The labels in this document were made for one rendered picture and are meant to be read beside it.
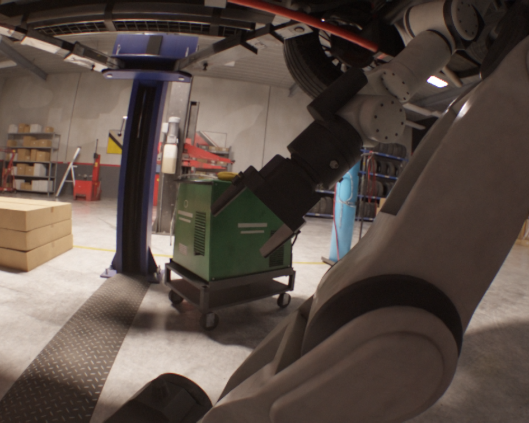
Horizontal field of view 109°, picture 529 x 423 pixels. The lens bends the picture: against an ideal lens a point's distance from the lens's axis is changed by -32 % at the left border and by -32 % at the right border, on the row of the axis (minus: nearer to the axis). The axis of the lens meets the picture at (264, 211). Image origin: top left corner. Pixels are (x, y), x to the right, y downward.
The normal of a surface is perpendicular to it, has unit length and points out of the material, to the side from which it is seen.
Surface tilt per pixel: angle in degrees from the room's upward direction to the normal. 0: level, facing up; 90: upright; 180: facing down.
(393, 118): 107
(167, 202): 90
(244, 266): 86
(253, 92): 90
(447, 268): 90
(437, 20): 116
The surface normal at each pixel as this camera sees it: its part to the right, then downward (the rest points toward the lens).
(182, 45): 0.21, 0.09
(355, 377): -0.25, 0.04
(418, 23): -0.92, 0.37
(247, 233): 0.69, 0.04
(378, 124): 0.26, 0.39
